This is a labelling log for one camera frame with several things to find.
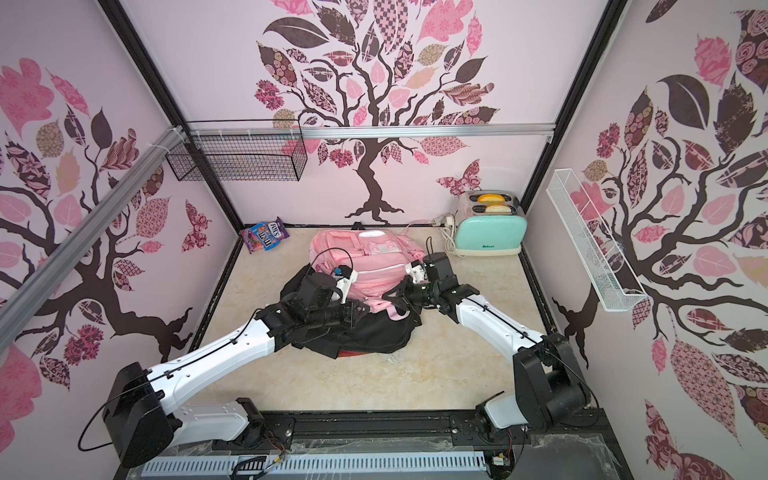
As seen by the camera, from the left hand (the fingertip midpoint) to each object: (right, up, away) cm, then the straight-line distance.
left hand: (366, 315), depth 77 cm
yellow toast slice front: (+44, +32, +24) cm, 59 cm away
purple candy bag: (-43, +23, +37) cm, 62 cm away
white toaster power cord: (+27, +23, +30) cm, 47 cm away
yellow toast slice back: (+42, +36, +26) cm, 61 cm away
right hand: (+4, +4, +3) cm, 6 cm away
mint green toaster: (+43, +25, +27) cm, 57 cm away
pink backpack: (+3, +15, +19) cm, 24 cm away
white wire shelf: (+56, +11, -11) cm, 58 cm away
